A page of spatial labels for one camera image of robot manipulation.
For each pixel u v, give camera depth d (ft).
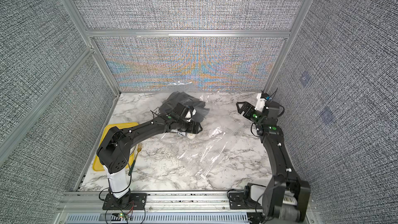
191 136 3.11
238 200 2.42
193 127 2.57
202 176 2.60
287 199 1.36
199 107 3.36
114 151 1.59
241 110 2.37
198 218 2.30
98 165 2.76
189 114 2.43
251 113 2.32
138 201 2.43
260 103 2.35
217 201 2.47
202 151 2.94
